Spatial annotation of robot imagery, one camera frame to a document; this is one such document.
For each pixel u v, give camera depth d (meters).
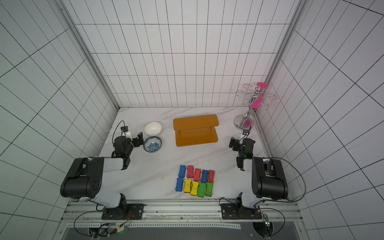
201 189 0.78
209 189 0.79
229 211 0.73
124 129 0.79
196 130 1.06
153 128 1.02
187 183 0.81
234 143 0.85
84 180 0.45
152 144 0.98
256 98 0.88
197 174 0.85
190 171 0.85
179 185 0.80
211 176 0.83
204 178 0.82
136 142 0.85
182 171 0.86
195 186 0.80
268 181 0.44
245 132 0.81
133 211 0.72
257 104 0.90
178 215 0.72
